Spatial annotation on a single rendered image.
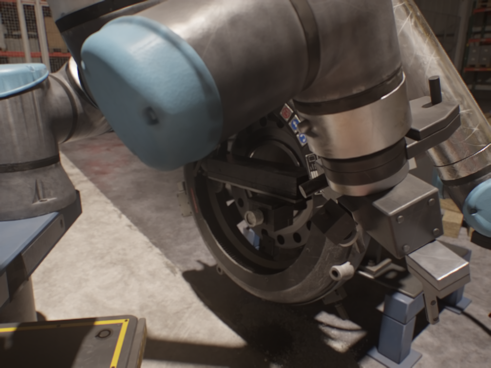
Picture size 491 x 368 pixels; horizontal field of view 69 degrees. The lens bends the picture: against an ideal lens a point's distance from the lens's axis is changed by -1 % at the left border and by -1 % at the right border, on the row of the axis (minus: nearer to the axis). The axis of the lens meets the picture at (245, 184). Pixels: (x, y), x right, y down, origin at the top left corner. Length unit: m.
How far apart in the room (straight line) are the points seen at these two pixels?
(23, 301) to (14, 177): 0.73
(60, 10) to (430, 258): 0.36
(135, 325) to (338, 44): 0.89
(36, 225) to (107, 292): 1.10
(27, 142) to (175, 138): 0.58
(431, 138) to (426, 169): 1.07
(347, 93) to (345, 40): 0.04
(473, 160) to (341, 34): 0.34
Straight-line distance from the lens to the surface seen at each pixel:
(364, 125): 0.29
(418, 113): 0.37
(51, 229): 0.76
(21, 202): 0.77
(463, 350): 1.60
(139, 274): 1.89
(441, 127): 0.36
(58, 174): 0.80
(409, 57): 0.53
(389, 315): 1.35
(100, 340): 1.01
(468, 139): 0.55
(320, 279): 0.99
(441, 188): 0.70
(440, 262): 0.34
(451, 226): 2.49
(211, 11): 0.22
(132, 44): 0.20
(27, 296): 1.45
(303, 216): 1.12
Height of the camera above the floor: 0.93
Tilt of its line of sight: 17 degrees down
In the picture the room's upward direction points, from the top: straight up
